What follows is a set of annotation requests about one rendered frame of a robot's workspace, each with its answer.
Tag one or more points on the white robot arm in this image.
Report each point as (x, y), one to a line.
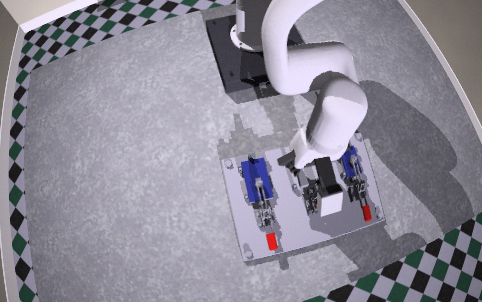
(341, 104)

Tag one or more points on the blue rectangular block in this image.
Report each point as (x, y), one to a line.
(345, 163)

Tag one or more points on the toggle clamp with red handle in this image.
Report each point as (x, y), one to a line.
(311, 205)
(354, 192)
(261, 220)

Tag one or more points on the blue rectangular plate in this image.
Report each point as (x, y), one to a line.
(256, 169)

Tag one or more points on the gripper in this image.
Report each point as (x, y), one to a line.
(302, 154)

